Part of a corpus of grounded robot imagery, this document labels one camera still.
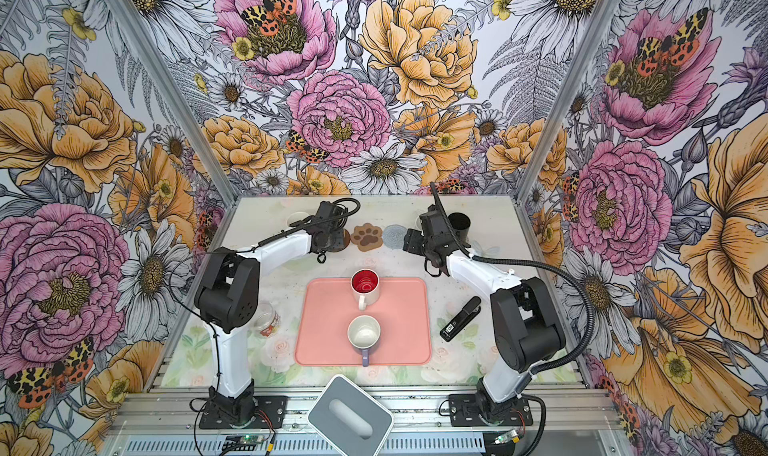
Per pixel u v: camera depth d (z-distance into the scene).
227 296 0.53
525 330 0.46
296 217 1.00
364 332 0.86
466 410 0.74
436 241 0.71
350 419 0.73
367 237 1.09
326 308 0.92
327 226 0.79
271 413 0.74
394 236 1.09
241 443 0.71
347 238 1.08
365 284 0.94
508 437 0.72
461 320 0.88
